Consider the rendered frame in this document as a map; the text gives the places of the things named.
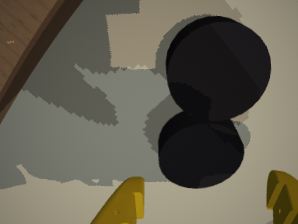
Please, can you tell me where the black disc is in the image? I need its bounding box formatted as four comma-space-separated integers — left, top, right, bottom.
166, 16, 271, 121
158, 111, 244, 189

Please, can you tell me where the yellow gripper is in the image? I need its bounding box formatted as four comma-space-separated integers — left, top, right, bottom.
90, 170, 298, 224

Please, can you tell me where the tan wooden tray with round pockets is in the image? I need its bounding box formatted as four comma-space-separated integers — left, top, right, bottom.
0, 0, 83, 124

